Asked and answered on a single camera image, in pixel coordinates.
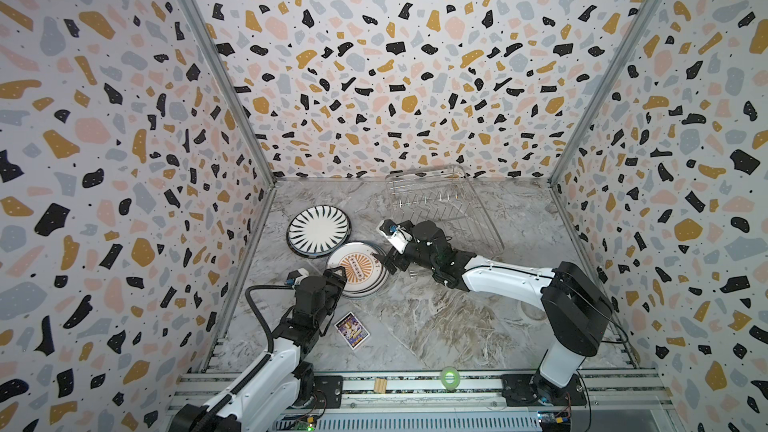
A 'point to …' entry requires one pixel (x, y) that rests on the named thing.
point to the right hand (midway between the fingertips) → (379, 235)
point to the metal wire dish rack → (447, 196)
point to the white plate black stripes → (318, 231)
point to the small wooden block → (380, 386)
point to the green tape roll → (450, 386)
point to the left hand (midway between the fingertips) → (344, 270)
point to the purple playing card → (352, 330)
